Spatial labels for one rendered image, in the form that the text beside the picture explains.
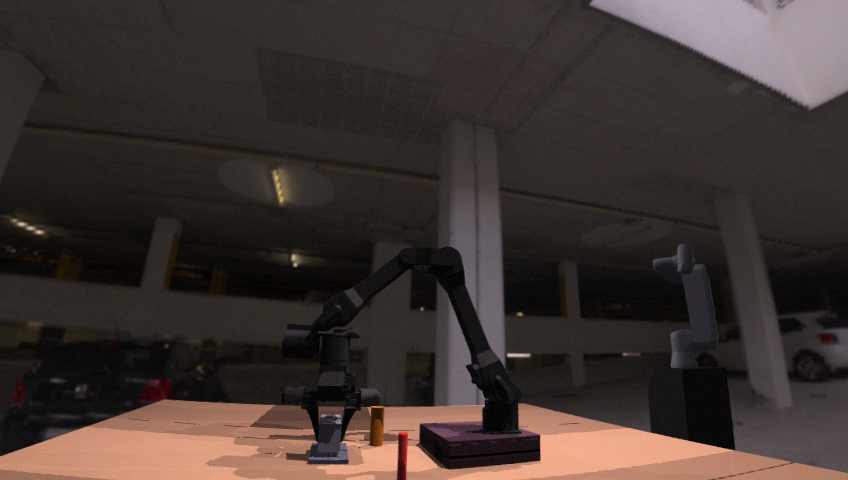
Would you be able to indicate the orange cylinder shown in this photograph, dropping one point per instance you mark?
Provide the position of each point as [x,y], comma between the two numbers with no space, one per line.
[376,425]

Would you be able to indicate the dark red peg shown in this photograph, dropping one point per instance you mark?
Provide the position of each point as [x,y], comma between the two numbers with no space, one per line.
[402,455]

